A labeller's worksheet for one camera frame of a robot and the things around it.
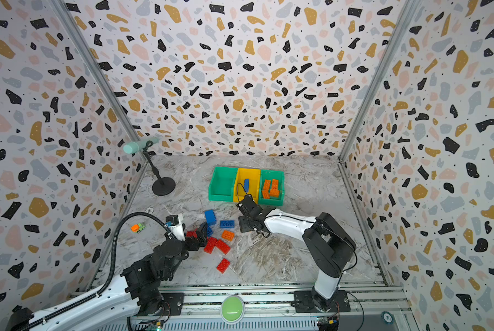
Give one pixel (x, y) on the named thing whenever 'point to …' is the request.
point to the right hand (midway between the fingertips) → (249, 223)
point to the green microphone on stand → (162, 186)
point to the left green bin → (222, 183)
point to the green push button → (232, 309)
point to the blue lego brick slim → (246, 184)
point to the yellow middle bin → (253, 175)
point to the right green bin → (271, 175)
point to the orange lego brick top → (266, 185)
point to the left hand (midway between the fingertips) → (202, 225)
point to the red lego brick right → (222, 246)
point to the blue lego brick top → (210, 216)
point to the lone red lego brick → (223, 265)
